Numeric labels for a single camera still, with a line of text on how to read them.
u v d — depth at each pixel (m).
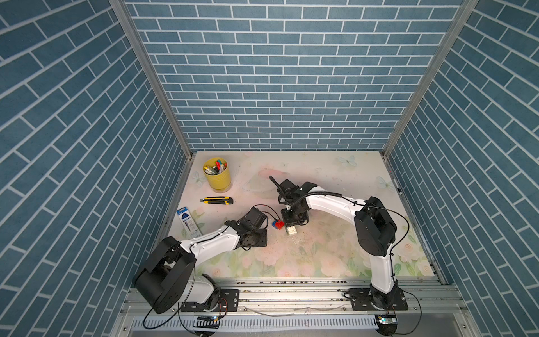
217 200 1.00
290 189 0.74
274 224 0.91
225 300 0.73
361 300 0.74
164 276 0.42
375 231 0.51
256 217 0.69
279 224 0.89
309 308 0.73
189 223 0.91
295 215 0.77
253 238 0.67
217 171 0.99
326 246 0.87
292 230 0.85
